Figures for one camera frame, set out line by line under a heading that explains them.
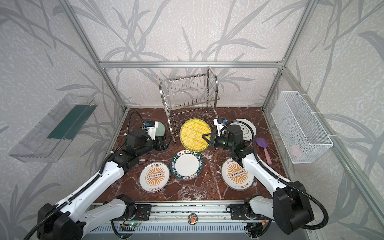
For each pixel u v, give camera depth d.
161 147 0.68
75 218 0.41
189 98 1.19
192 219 0.72
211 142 0.70
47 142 0.63
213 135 0.73
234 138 0.62
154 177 0.85
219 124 0.72
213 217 0.72
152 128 0.69
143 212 0.73
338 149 0.57
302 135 0.62
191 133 0.79
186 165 0.90
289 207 0.40
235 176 0.85
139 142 0.59
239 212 0.73
